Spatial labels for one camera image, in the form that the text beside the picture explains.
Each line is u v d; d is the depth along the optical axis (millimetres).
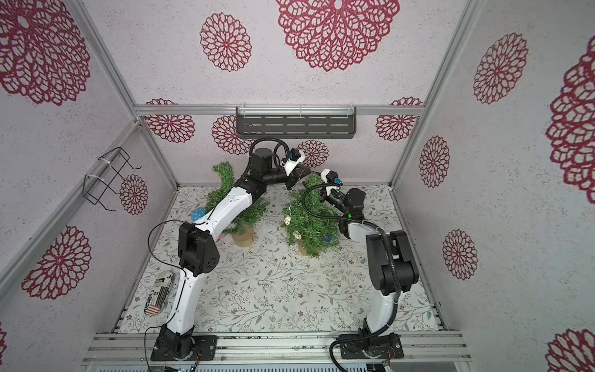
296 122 977
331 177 699
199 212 1001
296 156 719
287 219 748
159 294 815
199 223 590
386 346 689
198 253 575
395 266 453
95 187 731
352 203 698
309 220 741
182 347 648
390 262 566
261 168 697
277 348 745
